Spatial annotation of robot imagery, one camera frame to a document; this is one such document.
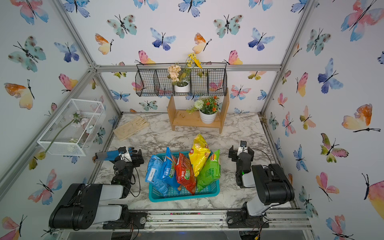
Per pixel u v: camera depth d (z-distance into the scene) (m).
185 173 0.72
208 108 0.96
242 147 0.77
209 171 0.73
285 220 0.75
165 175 0.69
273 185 0.47
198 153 0.77
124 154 0.75
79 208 0.43
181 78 0.87
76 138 0.67
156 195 0.79
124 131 1.09
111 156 0.95
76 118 0.74
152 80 0.98
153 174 0.70
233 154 0.83
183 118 1.08
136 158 0.81
